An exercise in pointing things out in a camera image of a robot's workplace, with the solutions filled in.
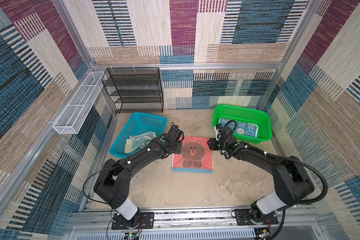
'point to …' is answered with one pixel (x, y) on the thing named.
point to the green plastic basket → (247, 114)
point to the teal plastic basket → (137, 124)
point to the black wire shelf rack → (135, 89)
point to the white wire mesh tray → (71, 119)
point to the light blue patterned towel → (243, 128)
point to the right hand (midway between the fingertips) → (211, 143)
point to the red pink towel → (195, 156)
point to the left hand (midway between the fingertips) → (177, 144)
